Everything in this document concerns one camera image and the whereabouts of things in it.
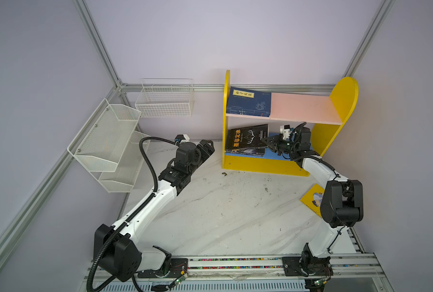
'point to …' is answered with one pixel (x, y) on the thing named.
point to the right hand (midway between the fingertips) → (262, 139)
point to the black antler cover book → (247, 137)
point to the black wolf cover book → (257, 151)
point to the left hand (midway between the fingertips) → (208, 146)
